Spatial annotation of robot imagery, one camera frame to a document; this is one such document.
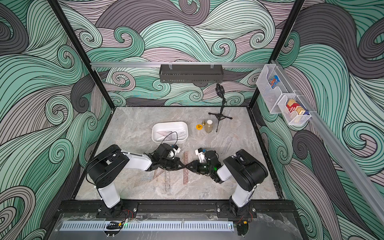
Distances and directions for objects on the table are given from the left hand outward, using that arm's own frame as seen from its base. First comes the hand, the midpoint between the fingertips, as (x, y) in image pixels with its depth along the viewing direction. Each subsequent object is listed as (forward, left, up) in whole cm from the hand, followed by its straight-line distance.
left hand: (185, 166), depth 87 cm
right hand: (0, -1, -1) cm, 2 cm away
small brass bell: (+33, -13, 0) cm, 35 cm away
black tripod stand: (+37, -21, +27) cm, 50 cm away
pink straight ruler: (+6, 0, -3) cm, 6 cm away
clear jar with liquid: (+25, -15, +6) cm, 30 cm away
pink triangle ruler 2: (-4, +17, -2) cm, 18 cm away
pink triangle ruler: (+24, +15, -1) cm, 29 cm away
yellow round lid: (+30, -9, -2) cm, 32 cm away
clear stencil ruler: (+25, +4, -1) cm, 25 cm away
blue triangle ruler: (-7, +22, -2) cm, 23 cm away
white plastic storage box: (+29, +9, +2) cm, 30 cm away
